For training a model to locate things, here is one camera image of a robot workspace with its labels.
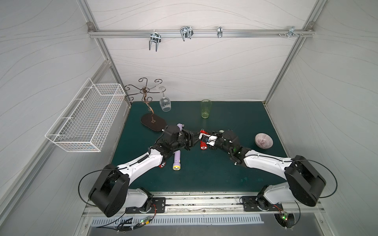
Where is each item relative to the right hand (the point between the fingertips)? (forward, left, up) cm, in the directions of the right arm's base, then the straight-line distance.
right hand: (206, 130), depth 82 cm
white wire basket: (-8, +57, +15) cm, 60 cm away
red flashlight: (-16, +25, -14) cm, 33 cm away
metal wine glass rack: (+17, +40, -15) cm, 46 cm away
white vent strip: (-43, +35, -17) cm, 58 cm away
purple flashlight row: (+14, +18, -15) cm, 27 cm away
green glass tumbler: (+28, -1, -9) cm, 30 cm away
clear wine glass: (+17, +26, +6) cm, 31 cm away
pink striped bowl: (+4, -39, -16) cm, 43 cm away
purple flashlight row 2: (-15, +16, -15) cm, 27 cm away
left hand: (-5, +2, +4) cm, 7 cm away
